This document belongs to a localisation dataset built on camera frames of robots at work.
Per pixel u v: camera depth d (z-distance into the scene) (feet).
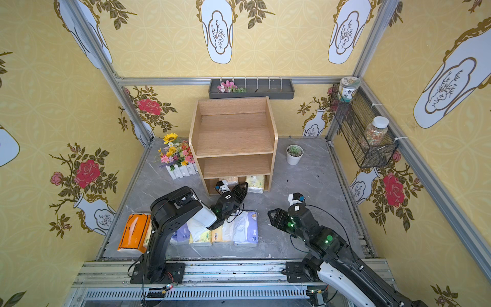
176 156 3.03
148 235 2.62
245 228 2.61
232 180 3.08
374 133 2.15
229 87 2.88
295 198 2.29
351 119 3.29
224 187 2.89
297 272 2.38
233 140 2.51
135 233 2.54
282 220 2.17
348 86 2.76
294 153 3.38
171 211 1.77
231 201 2.45
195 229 2.55
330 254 1.65
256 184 3.03
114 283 2.40
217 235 2.61
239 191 2.77
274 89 3.05
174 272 2.42
